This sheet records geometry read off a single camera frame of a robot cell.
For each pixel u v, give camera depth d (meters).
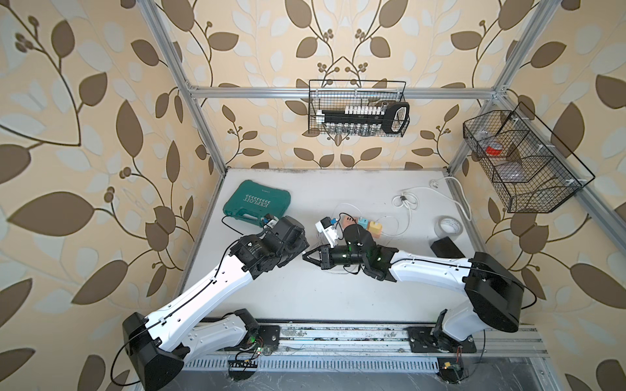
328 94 0.91
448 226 0.99
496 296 0.43
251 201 1.02
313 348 0.74
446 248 0.92
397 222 0.91
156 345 0.38
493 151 0.81
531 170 0.73
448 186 1.18
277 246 0.54
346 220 0.99
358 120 0.85
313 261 0.72
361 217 1.02
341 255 0.67
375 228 0.92
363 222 0.94
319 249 0.70
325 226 0.71
